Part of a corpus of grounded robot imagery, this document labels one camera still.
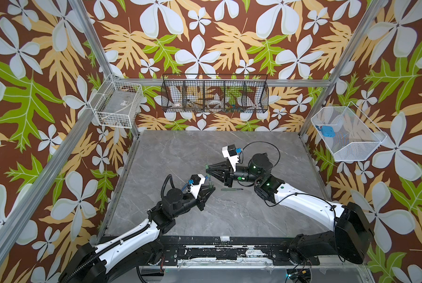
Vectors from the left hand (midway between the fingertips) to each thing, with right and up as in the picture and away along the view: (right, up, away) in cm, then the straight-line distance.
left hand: (212, 185), depth 73 cm
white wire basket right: (+65, +21, +5) cm, 68 cm away
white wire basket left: (-48, +39, +13) cm, 63 cm away
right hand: (-2, +7, -9) cm, 11 cm away
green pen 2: (+11, -6, +21) cm, 24 cm away
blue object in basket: (+58, +24, +13) cm, 64 cm away
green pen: (-1, +3, -6) cm, 7 cm away
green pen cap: (-2, +9, -9) cm, 13 cm away
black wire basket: (0, +47, +24) cm, 53 cm away
